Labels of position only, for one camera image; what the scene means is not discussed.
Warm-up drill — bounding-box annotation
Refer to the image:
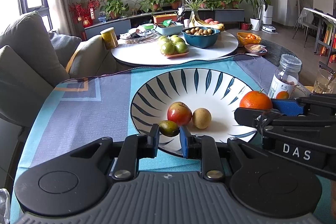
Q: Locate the orange tangerine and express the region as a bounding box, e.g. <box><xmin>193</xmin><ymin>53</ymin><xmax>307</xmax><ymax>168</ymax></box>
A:
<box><xmin>239</xmin><ymin>91</ymin><xmax>273</xmax><ymax>110</ymax></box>

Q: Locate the brown kiwi fruit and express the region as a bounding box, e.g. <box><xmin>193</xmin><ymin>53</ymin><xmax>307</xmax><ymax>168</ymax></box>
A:
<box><xmin>192</xmin><ymin>108</ymin><xmax>212</xmax><ymax>130</ymax></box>

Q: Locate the small green fruit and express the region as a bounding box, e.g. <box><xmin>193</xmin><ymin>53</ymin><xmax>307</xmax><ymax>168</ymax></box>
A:
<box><xmin>159</xmin><ymin>120</ymin><xmax>179</xmax><ymax>138</ymax></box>

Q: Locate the red apple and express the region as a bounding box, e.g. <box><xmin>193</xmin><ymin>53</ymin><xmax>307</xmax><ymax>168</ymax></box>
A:
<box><xmin>167</xmin><ymin>102</ymin><xmax>193</xmax><ymax>126</ymax></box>

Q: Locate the clear snack jar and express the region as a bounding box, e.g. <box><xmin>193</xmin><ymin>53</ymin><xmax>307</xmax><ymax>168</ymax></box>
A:
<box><xmin>268</xmin><ymin>54</ymin><xmax>302</xmax><ymax>100</ymax></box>

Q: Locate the drinking glass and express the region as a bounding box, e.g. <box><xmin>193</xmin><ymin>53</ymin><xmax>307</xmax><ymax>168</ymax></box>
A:
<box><xmin>313</xmin><ymin>69</ymin><xmax>335</xmax><ymax>94</ymax></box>

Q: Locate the white blue striped bowl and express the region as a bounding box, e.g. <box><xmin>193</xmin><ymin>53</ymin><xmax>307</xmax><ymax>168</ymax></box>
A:
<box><xmin>130</xmin><ymin>68</ymin><xmax>256</xmax><ymax>143</ymax></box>

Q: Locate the blue patterned tablecloth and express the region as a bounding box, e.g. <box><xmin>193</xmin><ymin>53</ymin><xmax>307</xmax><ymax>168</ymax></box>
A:
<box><xmin>10</xmin><ymin>53</ymin><xmax>336</xmax><ymax>224</ymax></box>

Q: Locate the dark marble side table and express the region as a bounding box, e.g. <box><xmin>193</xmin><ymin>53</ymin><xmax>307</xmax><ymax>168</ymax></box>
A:
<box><xmin>234</xmin><ymin>39</ymin><xmax>296</xmax><ymax>69</ymax></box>

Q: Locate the pink snack dish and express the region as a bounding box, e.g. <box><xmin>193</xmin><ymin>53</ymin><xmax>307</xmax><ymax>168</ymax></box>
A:
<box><xmin>244</xmin><ymin>44</ymin><xmax>268</xmax><ymax>56</ymax></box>

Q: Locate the orange basket of tangerines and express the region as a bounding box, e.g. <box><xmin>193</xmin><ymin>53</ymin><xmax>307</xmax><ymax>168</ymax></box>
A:
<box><xmin>236</xmin><ymin>32</ymin><xmax>261</xmax><ymax>46</ymax></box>

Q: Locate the tall potted plant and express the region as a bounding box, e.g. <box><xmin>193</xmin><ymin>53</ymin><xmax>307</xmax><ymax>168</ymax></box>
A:
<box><xmin>240</xmin><ymin>0</ymin><xmax>271</xmax><ymax>31</ymax></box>

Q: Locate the round white coffee table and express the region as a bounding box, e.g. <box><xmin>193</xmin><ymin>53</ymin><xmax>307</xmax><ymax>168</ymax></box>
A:
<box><xmin>111</xmin><ymin>31</ymin><xmax>239</xmax><ymax>67</ymax></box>

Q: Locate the blue bowl of longans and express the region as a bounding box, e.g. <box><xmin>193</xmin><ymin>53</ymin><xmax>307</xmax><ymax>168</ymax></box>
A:
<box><xmin>182</xmin><ymin>27</ymin><xmax>221</xmax><ymax>49</ymax></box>

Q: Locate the tray of green apples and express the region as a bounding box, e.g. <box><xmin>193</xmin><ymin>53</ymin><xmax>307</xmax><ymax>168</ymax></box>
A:
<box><xmin>158</xmin><ymin>35</ymin><xmax>189</xmax><ymax>58</ymax></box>

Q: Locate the yellow tin can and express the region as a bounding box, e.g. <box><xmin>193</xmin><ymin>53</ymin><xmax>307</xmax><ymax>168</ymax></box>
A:
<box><xmin>100</xmin><ymin>27</ymin><xmax>118</xmax><ymax>50</ymax></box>

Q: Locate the banana bunch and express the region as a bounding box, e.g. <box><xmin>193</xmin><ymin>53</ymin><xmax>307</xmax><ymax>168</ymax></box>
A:
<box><xmin>189</xmin><ymin>15</ymin><xmax>224</xmax><ymax>31</ymax></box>

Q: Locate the white snack tray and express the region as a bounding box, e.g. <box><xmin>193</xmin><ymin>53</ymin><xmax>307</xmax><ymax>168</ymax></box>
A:
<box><xmin>154</xmin><ymin>22</ymin><xmax>184</xmax><ymax>36</ymax></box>

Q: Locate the grey tv cabinet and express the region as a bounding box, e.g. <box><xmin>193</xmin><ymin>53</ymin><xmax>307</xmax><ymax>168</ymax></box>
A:
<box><xmin>84</xmin><ymin>8</ymin><xmax>245</xmax><ymax>40</ymax></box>

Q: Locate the grey sofa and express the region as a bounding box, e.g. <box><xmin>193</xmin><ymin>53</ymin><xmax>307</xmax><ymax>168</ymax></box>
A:
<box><xmin>1</xmin><ymin>12</ymin><xmax>117</xmax><ymax>127</ymax></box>

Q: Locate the red flower decoration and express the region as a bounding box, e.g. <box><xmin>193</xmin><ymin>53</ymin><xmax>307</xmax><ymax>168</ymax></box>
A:
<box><xmin>68</xmin><ymin>0</ymin><xmax>100</xmax><ymax>28</ymax></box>

